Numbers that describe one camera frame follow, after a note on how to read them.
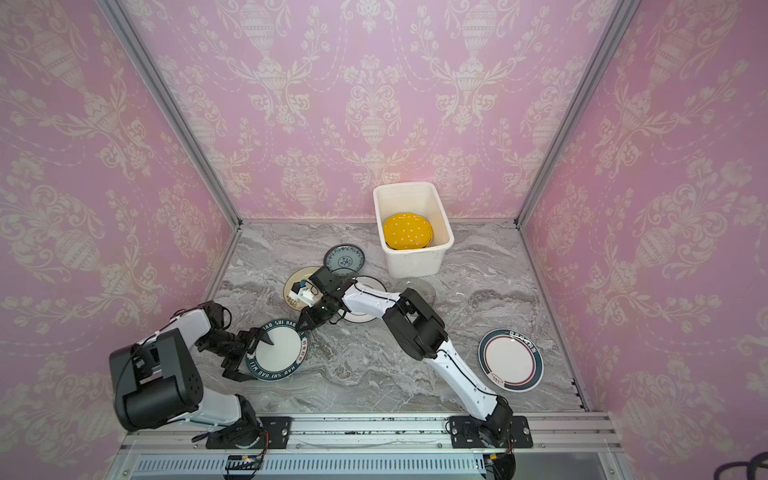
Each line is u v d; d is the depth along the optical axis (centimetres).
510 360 85
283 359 86
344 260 109
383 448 73
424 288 103
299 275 102
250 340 79
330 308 83
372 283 102
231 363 76
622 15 69
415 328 60
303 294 88
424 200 109
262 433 73
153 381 46
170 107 86
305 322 86
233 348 74
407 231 116
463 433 73
